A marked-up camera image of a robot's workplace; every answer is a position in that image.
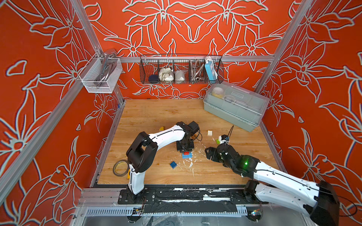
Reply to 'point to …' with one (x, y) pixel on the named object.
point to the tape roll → (120, 175)
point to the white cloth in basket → (166, 74)
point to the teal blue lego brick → (173, 165)
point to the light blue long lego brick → (190, 156)
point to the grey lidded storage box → (237, 105)
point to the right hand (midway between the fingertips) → (206, 152)
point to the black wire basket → (177, 69)
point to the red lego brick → (186, 153)
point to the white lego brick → (209, 133)
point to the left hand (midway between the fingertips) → (190, 151)
